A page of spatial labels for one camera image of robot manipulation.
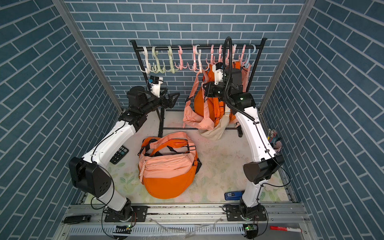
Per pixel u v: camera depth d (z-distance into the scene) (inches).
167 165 29.7
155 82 24.1
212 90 24.4
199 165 34.7
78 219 27.3
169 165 29.9
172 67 30.2
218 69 23.8
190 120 38.9
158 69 30.1
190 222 28.6
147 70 28.6
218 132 36.9
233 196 30.3
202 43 33.2
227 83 20.4
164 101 25.9
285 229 27.3
